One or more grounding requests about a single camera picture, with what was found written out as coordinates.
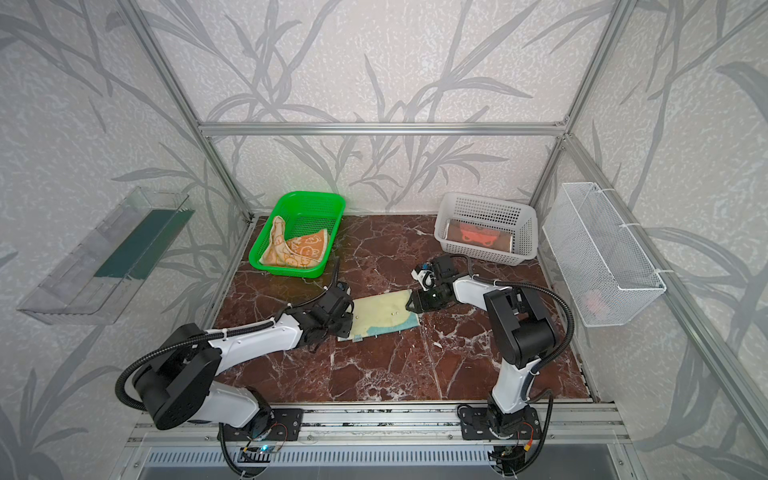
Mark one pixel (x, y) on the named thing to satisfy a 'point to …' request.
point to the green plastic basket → (297, 233)
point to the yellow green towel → (381, 315)
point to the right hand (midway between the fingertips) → (413, 297)
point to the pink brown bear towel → (475, 234)
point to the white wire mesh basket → (607, 275)
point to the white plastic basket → (519, 218)
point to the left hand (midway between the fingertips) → (351, 312)
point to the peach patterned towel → (302, 252)
